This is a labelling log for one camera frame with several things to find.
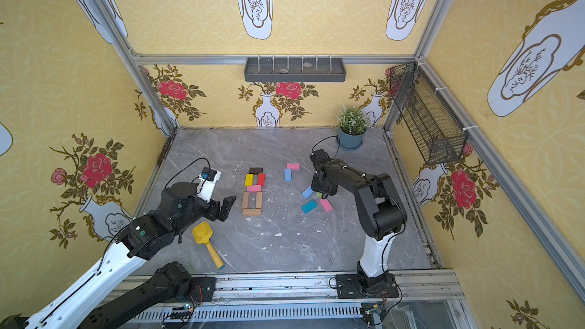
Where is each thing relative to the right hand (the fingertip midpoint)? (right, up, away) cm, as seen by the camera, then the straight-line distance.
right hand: (320, 189), depth 97 cm
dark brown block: (-29, +7, +7) cm, 30 cm away
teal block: (-5, -6, -5) cm, 9 cm away
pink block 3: (+2, -5, -5) cm, 7 cm away
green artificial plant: (+15, +30, +3) cm, 33 cm away
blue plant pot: (+16, +21, +13) cm, 29 cm away
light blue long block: (-14, +6, +4) cm, 15 cm away
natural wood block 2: (-26, -4, -3) cm, 26 cm away
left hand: (-33, +3, -24) cm, 41 cm away
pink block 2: (-11, +9, +8) cm, 17 cm away
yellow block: (-31, +3, +3) cm, 31 cm away
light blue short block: (-5, -1, -1) cm, 5 cm away
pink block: (-28, 0, +1) cm, 28 cm away
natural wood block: (-31, -4, -4) cm, 32 cm away
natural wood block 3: (-28, -8, -6) cm, 30 cm away
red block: (-26, +4, +4) cm, 26 cm away
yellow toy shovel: (-45, -14, -13) cm, 49 cm away
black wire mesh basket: (+42, +23, -14) cm, 50 cm away
